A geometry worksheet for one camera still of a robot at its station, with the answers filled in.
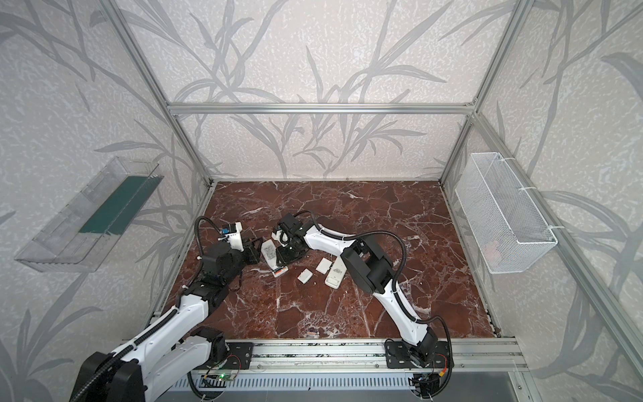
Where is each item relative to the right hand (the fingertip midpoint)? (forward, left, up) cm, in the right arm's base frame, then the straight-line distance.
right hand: (281, 255), depth 94 cm
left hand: (+1, +3, +14) cm, 15 cm away
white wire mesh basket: (-10, -64, +33) cm, 73 cm away
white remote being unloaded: (-7, -21, 0) cm, 22 cm away
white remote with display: (0, +4, +1) cm, 4 cm away
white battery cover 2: (-3, -16, -2) cm, 17 cm away
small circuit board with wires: (-38, +10, 0) cm, 39 cm away
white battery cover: (-7, -9, -2) cm, 12 cm away
